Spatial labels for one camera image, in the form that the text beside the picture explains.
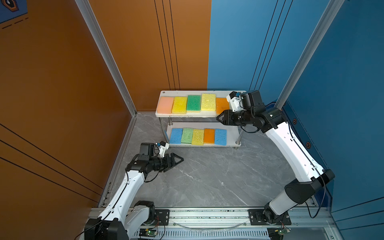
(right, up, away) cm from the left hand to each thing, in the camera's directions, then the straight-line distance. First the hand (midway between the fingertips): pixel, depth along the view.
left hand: (179, 161), depth 77 cm
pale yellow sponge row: (+10, +12, +19) cm, 25 cm away
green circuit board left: (-15, -33, -7) cm, 36 cm away
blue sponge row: (+25, +11, +19) cm, 33 cm away
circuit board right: (+47, -33, -7) cm, 58 cm away
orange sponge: (+17, +12, +19) cm, 28 cm away
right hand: (+19, +22, -7) cm, 30 cm away
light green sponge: (+3, +12, +19) cm, 23 cm away
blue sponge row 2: (-5, +12, +19) cm, 23 cm away
